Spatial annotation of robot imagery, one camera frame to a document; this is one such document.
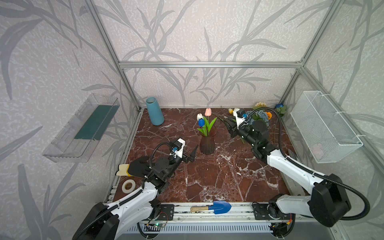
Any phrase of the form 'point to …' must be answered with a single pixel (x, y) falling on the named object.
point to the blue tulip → (201, 123)
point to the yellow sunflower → (259, 105)
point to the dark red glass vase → (207, 144)
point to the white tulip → (199, 116)
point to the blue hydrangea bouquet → (258, 115)
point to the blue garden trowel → (219, 207)
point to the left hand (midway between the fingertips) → (189, 141)
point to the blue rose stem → (281, 109)
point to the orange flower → (269, 115)
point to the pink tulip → (208, 112)
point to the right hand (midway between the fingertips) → (227, 117)
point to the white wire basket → (328, 136)
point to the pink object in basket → (318, 151)
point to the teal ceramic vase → (156, 116)
